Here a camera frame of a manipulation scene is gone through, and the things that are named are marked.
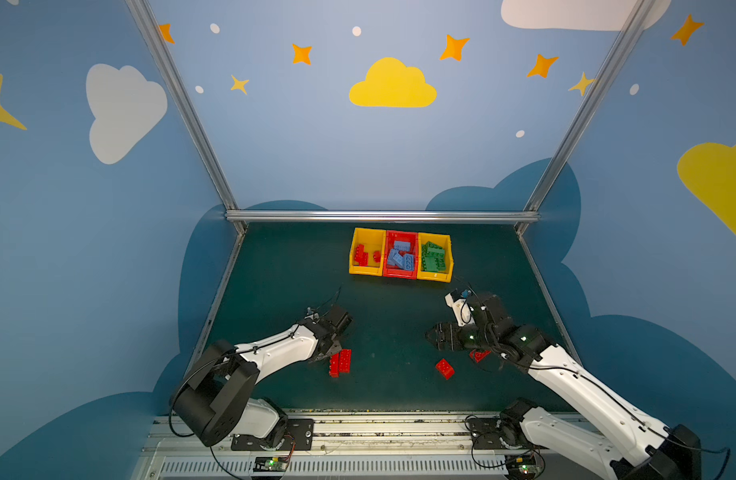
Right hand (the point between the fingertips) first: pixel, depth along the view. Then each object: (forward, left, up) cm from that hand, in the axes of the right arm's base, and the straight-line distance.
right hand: (440, 330), depth 78 cm
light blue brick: (+33, +12, -11) cm, 36 cm away
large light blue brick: (+40, +9, -11) cm, 42 cm away
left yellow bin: (+43, +20, -12) cm, 49 cm away
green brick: (+34, -5, -11) cm, 36 cm away
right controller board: (-27, -20, -15) cm, 37 cm away
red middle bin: (+40, +13, -8) cm, 43 cm away
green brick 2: (+38, -3, -11) cm, 40 cm away
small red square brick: (+33, +18, -10) cm, 39 cm away
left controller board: (-30, +41, -13) cm, 53 cm away
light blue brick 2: (+30, +6, -9) cm, 32 cm away
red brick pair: (-6, +27, -12) cm, 30 cm away
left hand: (-1, +30, -14) cm, 33 cm away
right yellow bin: (+41, -6, -10) cm, 43 cm away
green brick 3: (+32, -1, -12) cm, 34 cm away
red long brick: (+34, +23, -13) cm, 43 cm away
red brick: (+33, +24, -10) cm, 42 cm away
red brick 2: (-5, -3, -13) cm, 14 cm away
